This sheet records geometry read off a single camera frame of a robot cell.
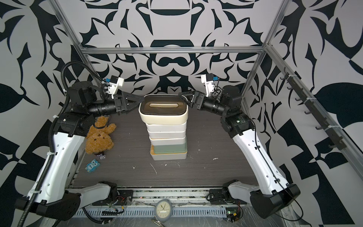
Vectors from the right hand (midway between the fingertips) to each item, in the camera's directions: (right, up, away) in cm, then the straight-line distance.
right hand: (182, 96), depth 58 cm
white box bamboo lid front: (-9, -32, +25) cm, 42 cm away
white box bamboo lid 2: (-13, -21, +13) cm, 28 cm away
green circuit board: (+25, -57, +14) cm, 64 cm away
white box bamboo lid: (-7, -16, +8) cm, 19 cm away
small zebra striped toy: (-48, -33, +27) cm, 64 cm away
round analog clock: (-9, -53, +10) cm, 54 cm away
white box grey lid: (-2, -13, +3) cm, 14 cm away
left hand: (-16, -2, -1) cm, 16 cm away
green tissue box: (-6, -27, +21) cm, 35 cm away
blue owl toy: (-52, -38, +25) cm, 69 cm away
